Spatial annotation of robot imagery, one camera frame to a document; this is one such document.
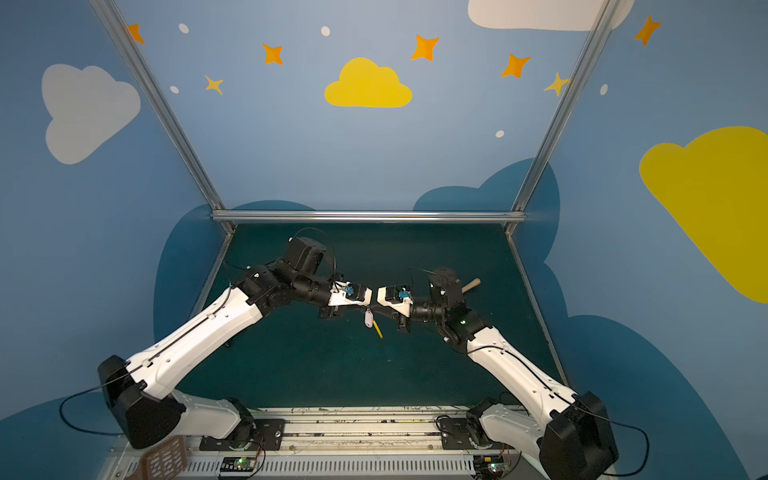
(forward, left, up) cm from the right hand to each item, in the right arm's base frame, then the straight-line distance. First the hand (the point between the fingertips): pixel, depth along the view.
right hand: (374, 301), depth 71 cm
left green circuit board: (-32, +31, -25) cm, 51 cm away
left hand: (0, +2, +2) cm, 2 cm away
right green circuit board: (-29, -31, -26) cm, 50 cm away
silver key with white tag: (-4, +1, -1) cm, 4 cm away
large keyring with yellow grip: (-5, -1, -4) cm, 7 cm away
